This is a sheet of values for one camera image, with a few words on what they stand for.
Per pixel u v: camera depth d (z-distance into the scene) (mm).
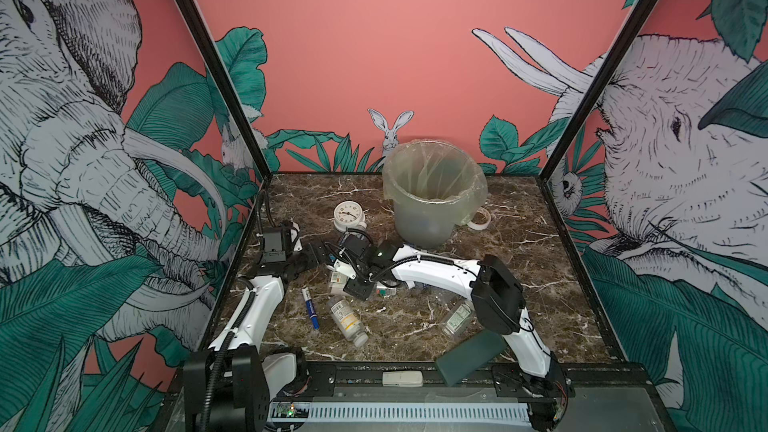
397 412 701
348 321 796
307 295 877
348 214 1039
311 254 765
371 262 644
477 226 1045
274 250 651
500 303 522
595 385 761
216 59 873
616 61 858
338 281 842
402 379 718
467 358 781
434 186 1041
